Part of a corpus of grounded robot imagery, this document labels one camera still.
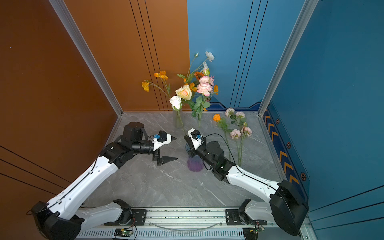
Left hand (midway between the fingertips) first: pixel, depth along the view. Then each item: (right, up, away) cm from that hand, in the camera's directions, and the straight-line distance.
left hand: (175, 145), depth 67 cm
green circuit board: (-26, -42, +4) cm, 50 cm away
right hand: (+4, +4, +6) cm, 8 cm away
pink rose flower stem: (+40, +3, +36) cm, 54 cm away
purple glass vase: (+9, -12, +15) cm, 21 cm away
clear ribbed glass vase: (-4, +16, +40) cm, 44 cm away
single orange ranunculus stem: (+29, +10, +43) cm, 53 cm away
